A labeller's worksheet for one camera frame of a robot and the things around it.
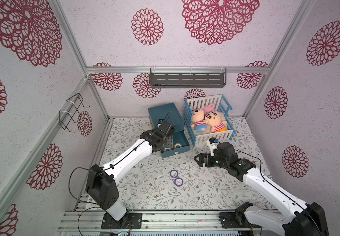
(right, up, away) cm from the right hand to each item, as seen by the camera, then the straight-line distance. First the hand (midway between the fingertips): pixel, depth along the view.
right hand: (203, 159), depth 81 cm
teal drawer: (-13, +11, +16) cm, 23 cm away
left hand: (-22, +10, +2) cm, 24 cm away
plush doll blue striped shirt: (+3, +19, +19) cm, 27 cm away
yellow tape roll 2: (-13, +6, +13) cm, 20 cm away
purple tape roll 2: (-13, -17, +4) cm, 22 cm away
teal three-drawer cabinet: (-19, +27, +14) cm, 36 cm away
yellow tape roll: (-20, +4, +11) cm, 23 cm away
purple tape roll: (-16, -12, +9) cm, 22 cm away
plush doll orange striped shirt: (+12, +23, +19) cm, 32 cm away
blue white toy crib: (0, +31, +23) cm, 38 cm away
